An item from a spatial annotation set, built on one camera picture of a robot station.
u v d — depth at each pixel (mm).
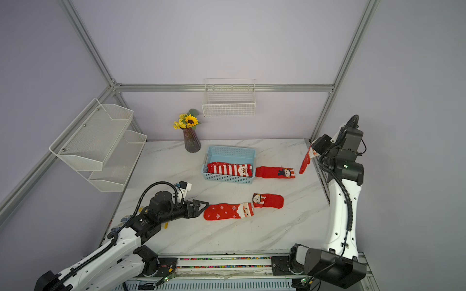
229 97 956
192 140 1187
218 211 894
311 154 727
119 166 928
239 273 731
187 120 978
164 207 605
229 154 1108
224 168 1023
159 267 730
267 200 918
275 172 1021
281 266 735
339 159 484
